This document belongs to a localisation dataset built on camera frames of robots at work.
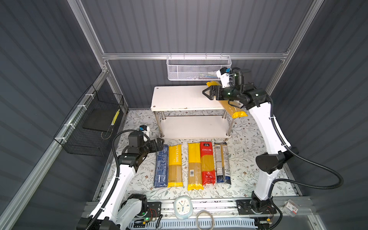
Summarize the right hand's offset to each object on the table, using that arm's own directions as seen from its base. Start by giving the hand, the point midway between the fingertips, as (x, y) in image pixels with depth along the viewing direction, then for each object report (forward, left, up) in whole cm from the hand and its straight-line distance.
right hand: (209, 92), depth 71 cm
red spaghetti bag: (-29, 0, -37) cm, 47 cm away
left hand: (-14, +30, -23) cm, 40 cm away
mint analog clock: (-44, +14, -38) cm, 60 cm away
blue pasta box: (-30, +27, -37) cm, 55 cm away
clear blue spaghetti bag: (-27, -9, -38) cm, 47 cm away
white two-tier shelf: (+26, +15, -40) cm, 51 cm away
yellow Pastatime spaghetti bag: (-28, +19, -38) cm, 51 cm away
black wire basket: (-15, +62, -12) cm, 65 cm away
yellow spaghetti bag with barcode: (-24, +8, -38) cm, 46 cm away
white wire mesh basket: (+46, +5, -13) cm, 48 cm away
